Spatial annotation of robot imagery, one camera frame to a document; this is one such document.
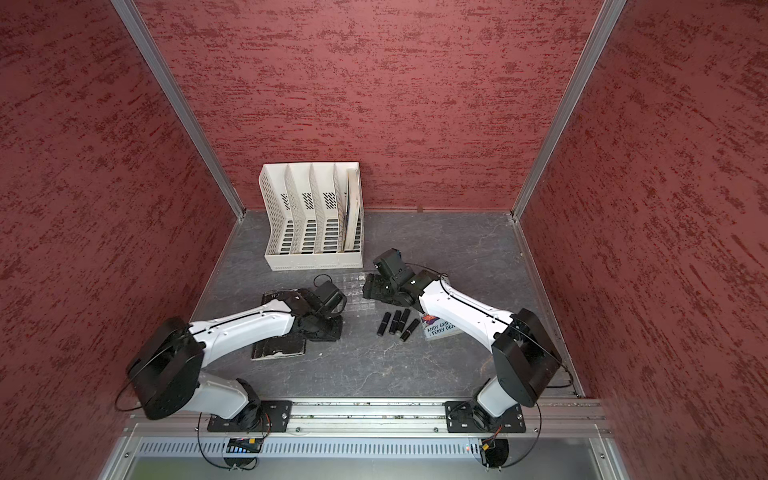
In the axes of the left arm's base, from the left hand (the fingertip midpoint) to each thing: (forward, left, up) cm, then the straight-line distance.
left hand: (334, 340), depth 84 cm
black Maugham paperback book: (-1, +13, -1) cm, 13 cm away
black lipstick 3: (+7, -20, -1) cm, 22 cm away
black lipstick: (+6, -14, -2) cm, 15 cm away
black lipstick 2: (+6, -18, -2) cm, 19 cm away
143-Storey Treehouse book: (+4, -30, 0) cm, 31 cm away
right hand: (+10, -11, +9) cm, 17 cm away
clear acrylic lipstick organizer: (+5, -7, +23) cm, 25 cm away
